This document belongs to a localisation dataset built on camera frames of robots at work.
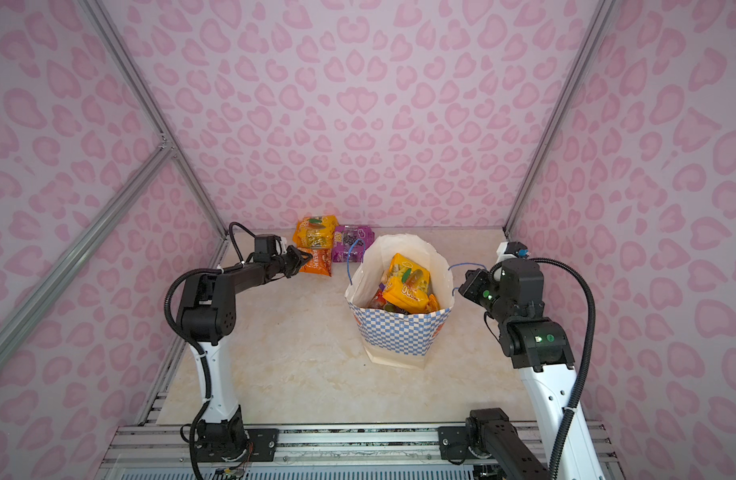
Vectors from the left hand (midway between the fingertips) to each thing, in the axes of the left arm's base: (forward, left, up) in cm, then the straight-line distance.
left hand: (314, 250), depth 104 cm
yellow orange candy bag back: (+11, +1, -2) cm, 11 cm away
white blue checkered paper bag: (-37, -25, +9) cm, 46 cm away
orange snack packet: (-4, -2, -2) cm, 5 cm away
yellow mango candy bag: (-21, -30, +8) cm, 37 cm away
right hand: (-29, -42, +25) cm, 56 cm away
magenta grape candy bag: (+5, -13, -2) cm, 14 cm away
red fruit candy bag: (-22, -22, +3) cm, 32 cm away
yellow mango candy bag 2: (-25, -38, +4) cm, 45 cm away
